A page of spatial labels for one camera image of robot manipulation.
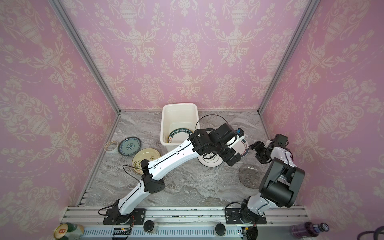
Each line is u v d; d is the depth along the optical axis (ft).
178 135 3.37
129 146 3.28
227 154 2.03
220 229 2.35
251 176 2.85
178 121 3.67
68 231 2.04
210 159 2.08
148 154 3.14
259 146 2.73
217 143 1.73
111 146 3.28
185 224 2.37
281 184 1.53
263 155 2.55
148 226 2.08
